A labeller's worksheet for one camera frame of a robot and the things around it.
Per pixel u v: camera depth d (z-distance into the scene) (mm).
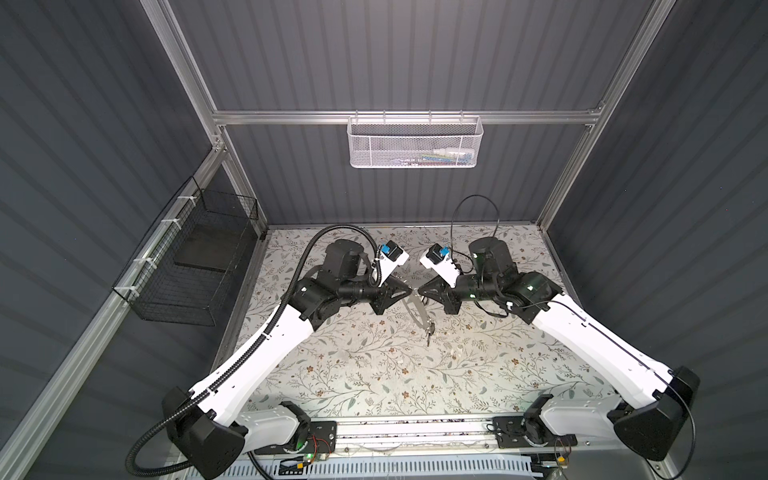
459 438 741
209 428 370
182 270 727
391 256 581
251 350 428
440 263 590
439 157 931
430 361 866
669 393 391
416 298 689
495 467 706
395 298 653
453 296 608
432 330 721
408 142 1238
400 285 676
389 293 588
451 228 1413
